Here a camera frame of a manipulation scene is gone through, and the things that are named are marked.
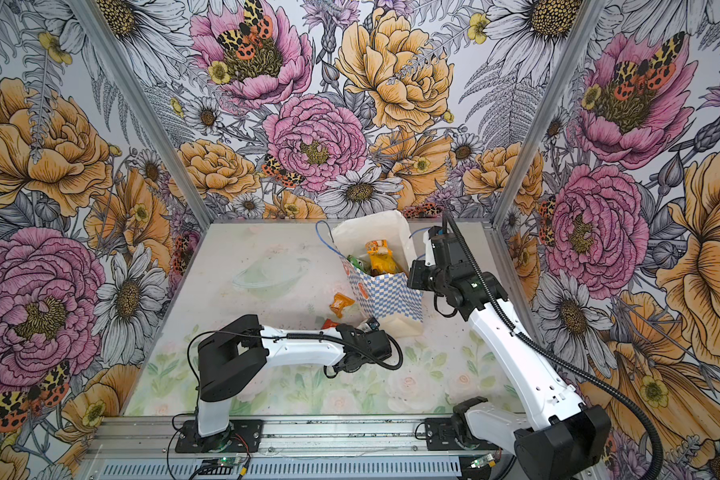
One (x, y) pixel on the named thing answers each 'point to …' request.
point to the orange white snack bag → (378, 247)
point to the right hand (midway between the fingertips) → (411, 280)
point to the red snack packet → (329, 323)
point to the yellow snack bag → (383, 264)
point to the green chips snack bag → (363, 262)
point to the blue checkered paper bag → (386, 297)
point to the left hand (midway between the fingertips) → (334, 346)
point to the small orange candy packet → (339, 302)
